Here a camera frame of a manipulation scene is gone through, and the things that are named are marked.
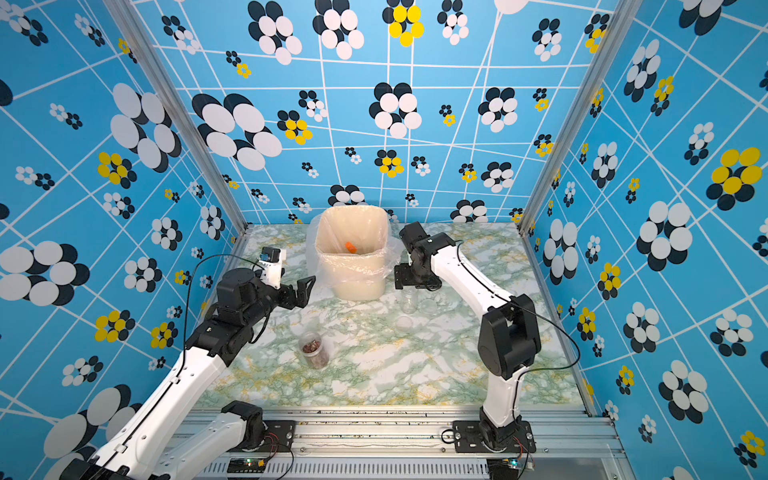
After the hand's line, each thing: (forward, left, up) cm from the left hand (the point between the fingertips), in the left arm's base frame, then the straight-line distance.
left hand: (301, 270), depth 75 cm
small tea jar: (+3, -28, -19) cm, 34 cm away
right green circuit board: (-39, -50, -27) cm, 69 cm away
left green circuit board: (-38, +12, -28) cm, 49 cm away
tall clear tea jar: (+6, -35, -26) cm, 44 cm away
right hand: (+5, -30, -12) cm, 33 cm away
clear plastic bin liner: (+9, -24, -2) cm, 26 cm away
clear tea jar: (-14, -1, -18) cm, 23 cm away
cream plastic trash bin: (+3, -14, -6) cm, 15 cm away
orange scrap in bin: (+20, -9, -13) cm, 25 cm away
